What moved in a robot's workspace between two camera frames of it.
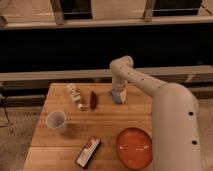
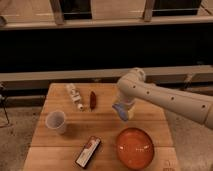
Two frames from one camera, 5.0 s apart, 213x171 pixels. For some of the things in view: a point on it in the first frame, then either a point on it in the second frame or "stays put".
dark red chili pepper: (93, 100) stays put
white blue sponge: (116, 96) to (122, 111)
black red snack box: (87, 152) stays put
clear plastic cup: (56, 120) stays put
